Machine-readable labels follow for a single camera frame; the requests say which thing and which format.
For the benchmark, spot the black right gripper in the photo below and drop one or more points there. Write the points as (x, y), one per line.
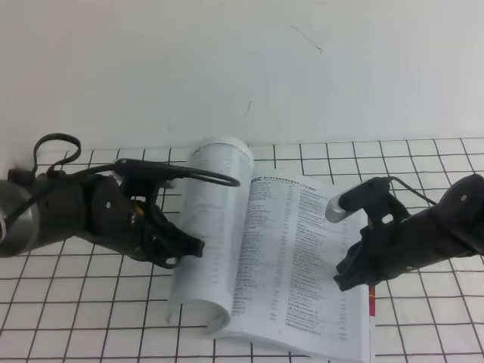
(382, 254)

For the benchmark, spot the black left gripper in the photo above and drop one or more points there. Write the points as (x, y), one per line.
(115, 218)

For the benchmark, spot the white HEEC catalogue book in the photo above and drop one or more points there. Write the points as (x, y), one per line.
(269, 259)

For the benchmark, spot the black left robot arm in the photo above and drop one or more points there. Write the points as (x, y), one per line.
(53, 218)

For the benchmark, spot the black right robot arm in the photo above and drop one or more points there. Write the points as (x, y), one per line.
(452, 227)

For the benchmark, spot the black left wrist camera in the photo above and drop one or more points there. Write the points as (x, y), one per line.
(147, 174)

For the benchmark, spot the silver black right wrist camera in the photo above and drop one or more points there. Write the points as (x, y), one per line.
(374, 197)

